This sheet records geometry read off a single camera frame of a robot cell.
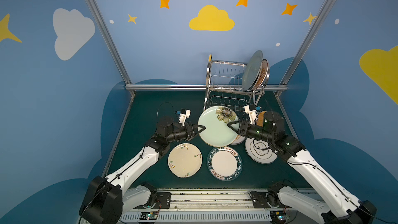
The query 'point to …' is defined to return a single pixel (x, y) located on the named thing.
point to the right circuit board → (278, 216)
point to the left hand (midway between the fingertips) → (206, 130)
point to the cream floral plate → (185, 160)
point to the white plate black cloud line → (259, 151)
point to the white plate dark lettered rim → (224, 164)
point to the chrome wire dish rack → (227, 72)
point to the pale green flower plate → (217, 133)
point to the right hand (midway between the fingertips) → (230, 124)
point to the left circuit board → (148, 215)
